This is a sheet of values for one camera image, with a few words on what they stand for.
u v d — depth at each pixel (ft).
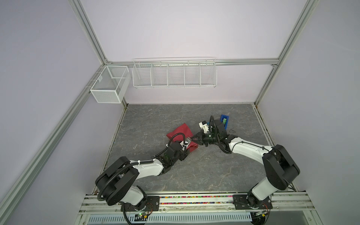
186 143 2.45
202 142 2.49
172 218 5.16
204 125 2.70
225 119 3.34
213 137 2.34
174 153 2.22
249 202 2.18
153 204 2.42
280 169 1.48
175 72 3.26
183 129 3.14
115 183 1.41
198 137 2.48
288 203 2.47
